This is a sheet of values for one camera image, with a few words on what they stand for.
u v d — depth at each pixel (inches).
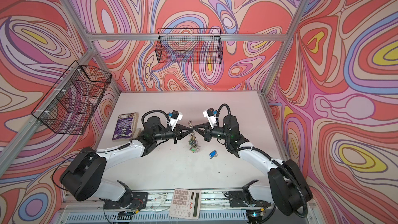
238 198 28.7
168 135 27.3
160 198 28.9
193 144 30.4
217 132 27.1
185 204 27.9
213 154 34.8
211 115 26.9
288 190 16.3
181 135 28.8
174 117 27.1
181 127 28.8
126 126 38.8
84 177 16.9
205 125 27.7
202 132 28.5
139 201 28.3
